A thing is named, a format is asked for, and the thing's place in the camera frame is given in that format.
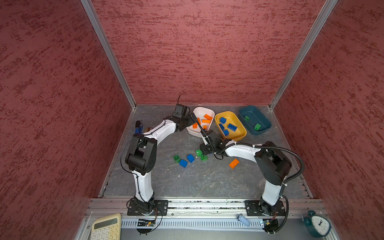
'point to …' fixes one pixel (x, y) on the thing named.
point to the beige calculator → (106, 227)
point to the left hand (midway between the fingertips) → (192, 123)
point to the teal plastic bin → (253, 119)
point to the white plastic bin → (199, 112)
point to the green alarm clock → (318, 225)
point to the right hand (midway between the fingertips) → (202, 150)
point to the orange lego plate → (208, 117)
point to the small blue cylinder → (243, 220)
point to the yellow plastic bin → (240, 133)
